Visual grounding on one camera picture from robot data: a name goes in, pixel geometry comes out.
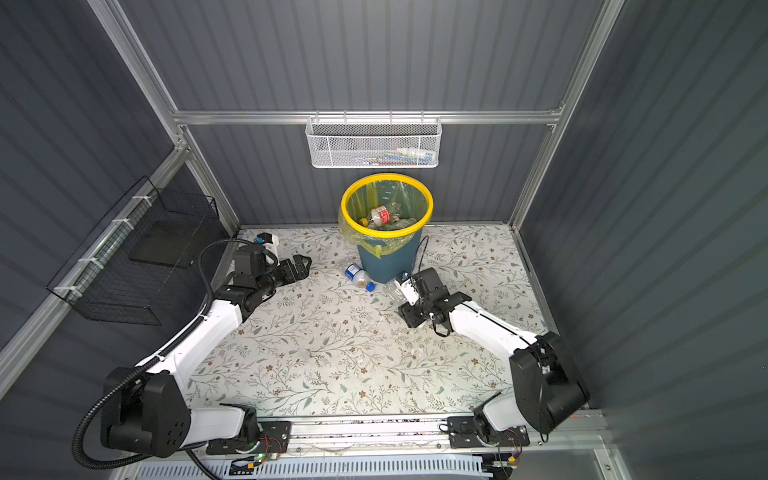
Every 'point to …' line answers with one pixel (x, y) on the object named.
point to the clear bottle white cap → (395, 292)
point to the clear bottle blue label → (359, 277)
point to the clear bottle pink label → (382, 215)
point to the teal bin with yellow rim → (401, 262)
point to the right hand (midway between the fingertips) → (413, 307)
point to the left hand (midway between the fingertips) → (297, 262)
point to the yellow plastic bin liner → (367, 196)
